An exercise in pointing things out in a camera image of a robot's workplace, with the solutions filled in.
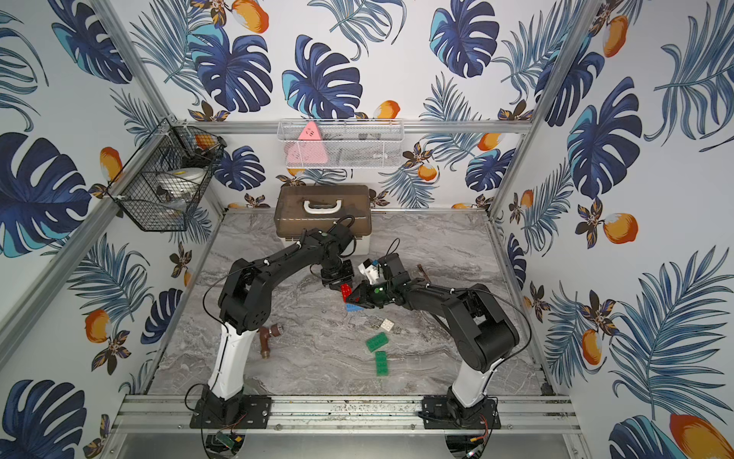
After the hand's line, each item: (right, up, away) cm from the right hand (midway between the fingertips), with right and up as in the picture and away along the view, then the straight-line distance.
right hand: (348, 299), depth 88 cm
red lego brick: (-1, +2, +5) cm, 5 cm away
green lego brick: (+9, -13, -2) cm, 15 cm away
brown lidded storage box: (-17, +29, +6) cm, 34 cm away
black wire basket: (-60, +49, +7) cm, 78 cm away
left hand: (+1, +5, +6) cm, 7 cm away
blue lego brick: (+1, -4, +5) cm, 6 cm away
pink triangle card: (-13, +47, +2) cm, 49 cm away
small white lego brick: (+12, -8, +1) cm, 14 cm away
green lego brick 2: (+10, -17, -6) cm, 21 cm away
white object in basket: (-46, +34, -8) cm, 58 cm away
